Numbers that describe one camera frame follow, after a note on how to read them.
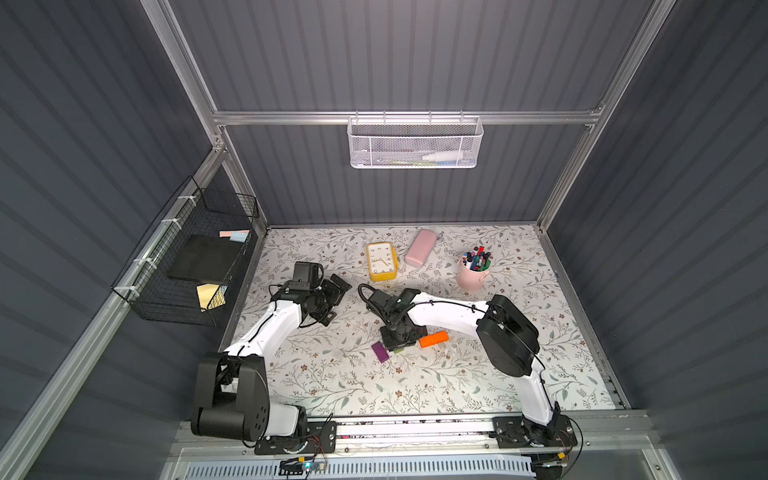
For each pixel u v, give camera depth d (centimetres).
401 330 75
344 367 85
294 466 71
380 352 86
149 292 63
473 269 94
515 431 74
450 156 90
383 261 107
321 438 73
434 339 90
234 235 82
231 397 42
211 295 61
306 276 69
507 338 56
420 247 112
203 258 74
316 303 73
